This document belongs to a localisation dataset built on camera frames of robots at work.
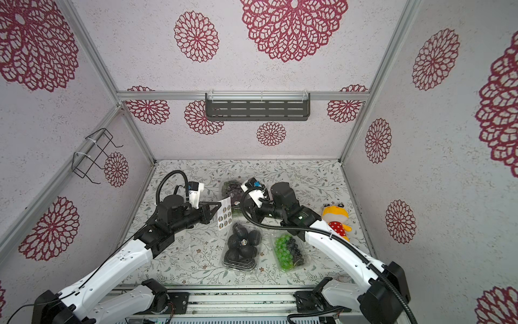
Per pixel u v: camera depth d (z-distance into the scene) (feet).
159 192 1.81
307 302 2.41
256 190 1.98
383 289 1.26
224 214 2.55
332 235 1.56
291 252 2.67
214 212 2.39
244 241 2.63
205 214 2.13
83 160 2.40
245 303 2.47
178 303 2.40
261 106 3.03
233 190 3.19
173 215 1.85
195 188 2.20
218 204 2.43
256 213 2.04
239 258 2.63
